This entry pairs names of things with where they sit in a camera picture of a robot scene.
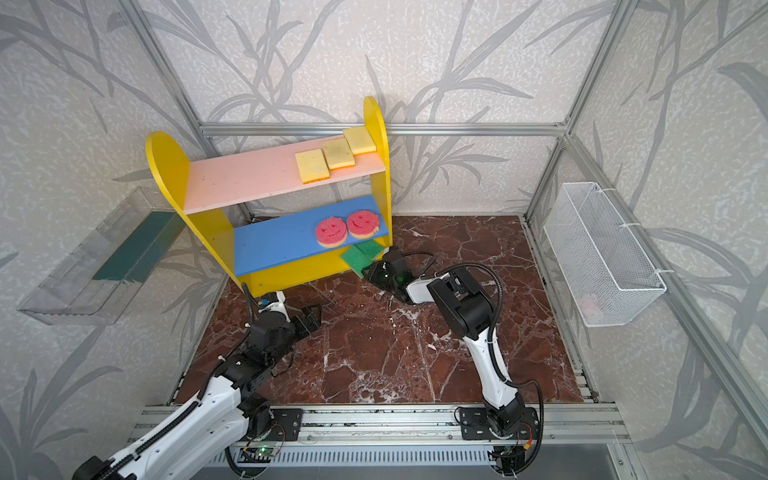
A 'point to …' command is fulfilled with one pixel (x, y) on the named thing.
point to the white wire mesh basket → (607, 279)
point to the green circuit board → (255, 455)
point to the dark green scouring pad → (138, 256)
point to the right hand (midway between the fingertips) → (364, 264)
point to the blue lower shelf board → (277, 241)
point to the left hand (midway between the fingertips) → (318, 302)
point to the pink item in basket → (587, 306)
